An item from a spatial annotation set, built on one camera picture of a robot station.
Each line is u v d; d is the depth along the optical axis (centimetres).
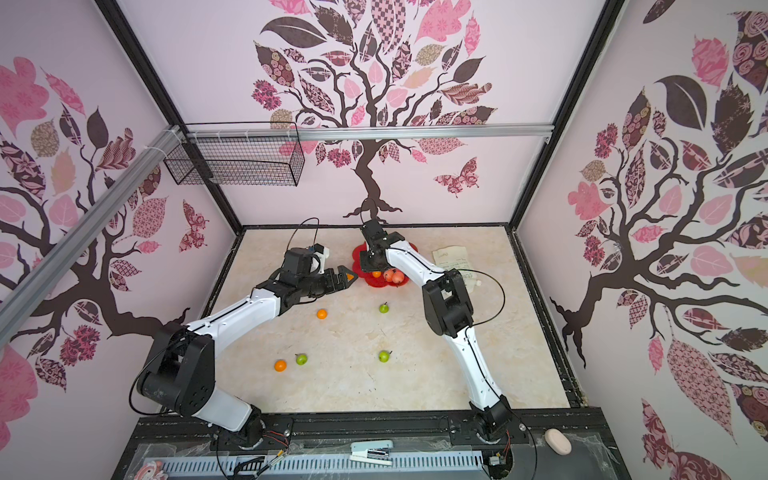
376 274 103
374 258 82
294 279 69
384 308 95
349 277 82
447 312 61
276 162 81
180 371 44
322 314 94
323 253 82
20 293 51
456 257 110
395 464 70
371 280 102
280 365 84
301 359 85
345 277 80
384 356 85
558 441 71
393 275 100
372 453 70
